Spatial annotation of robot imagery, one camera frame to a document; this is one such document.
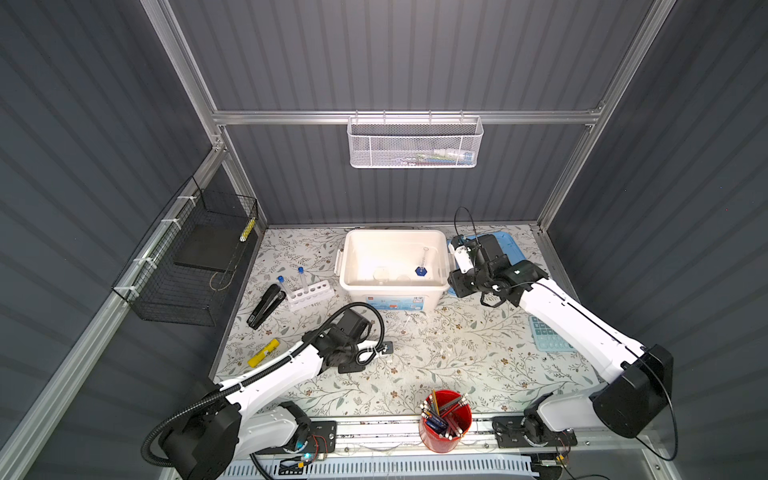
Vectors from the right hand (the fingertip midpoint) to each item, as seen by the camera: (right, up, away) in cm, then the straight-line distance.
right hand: (458, 279), depth 81 cm
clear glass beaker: (-14, -2, +19) cm, 24 cm away
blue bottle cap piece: (-7, +1, +24) cm, 25 cm away
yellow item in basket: (-59, +13, +1) cm, 60 cm away
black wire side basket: (-70, +3, -7) cm, 70 cm away
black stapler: (-57, -7, +15) cm, 59 cm away
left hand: (-28, -20, +4) cm, 34 cm away
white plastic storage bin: (-18, +1, +22) cm, 28 cm away
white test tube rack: (-45, -7, +16) cm, 48 cm away
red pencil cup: (-6, -31, -13) cm, 34 cm away
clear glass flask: (-22, 0, +19) cm, 29 cm away
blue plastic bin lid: (+28, +8, +32) cm, 43 cm away
